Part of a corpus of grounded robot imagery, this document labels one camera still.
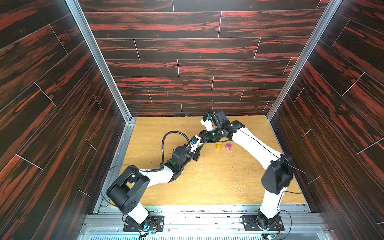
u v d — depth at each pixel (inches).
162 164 28.2
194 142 27.9
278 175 18.2
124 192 18.0
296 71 35.4
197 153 29.8
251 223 28.9
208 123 30.3
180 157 26.0
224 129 23.9
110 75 37.1
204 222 29.7
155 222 28.5
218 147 39.8
